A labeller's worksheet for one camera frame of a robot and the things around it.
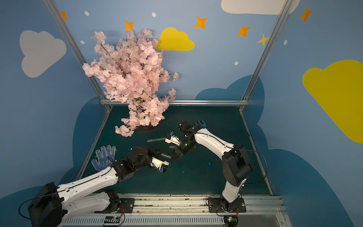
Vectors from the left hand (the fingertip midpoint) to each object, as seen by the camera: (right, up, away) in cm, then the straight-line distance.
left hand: (161, 146), depth 80 cm
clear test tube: (-10, +1, +21) cm, 24 cm away
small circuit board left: (-25, -37, -7) cm, 45 cm away
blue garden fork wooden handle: (+29, +12, +31) cm, 44 cm away
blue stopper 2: (+30, -13, +9) cm, 34 cm away
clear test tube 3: (+3, -5, -2) cm, 6 cm away
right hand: (+8, -6, 0) cm, 10 cm away
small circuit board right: (+37, -38, -7) cm, 54 cm away
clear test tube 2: (+4, -4, +19) cm, 20 cm away
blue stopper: (+6, +8, -4) cm, 10 cm away
